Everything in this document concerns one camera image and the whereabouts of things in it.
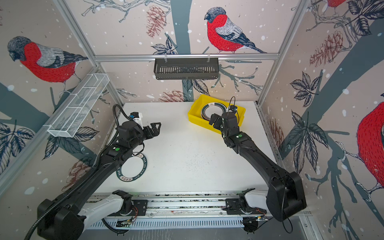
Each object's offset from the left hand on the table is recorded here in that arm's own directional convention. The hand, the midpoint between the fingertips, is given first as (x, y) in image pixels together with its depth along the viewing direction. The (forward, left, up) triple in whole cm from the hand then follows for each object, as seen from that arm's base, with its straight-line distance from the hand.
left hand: (154, 125), depth 77 cm
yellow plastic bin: (+27, -22, -22) cm, 41 cm away
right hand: (+6, -34, -2) cm, 35 cm away
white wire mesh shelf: (+3, +41, +6) cm, 41 cm away
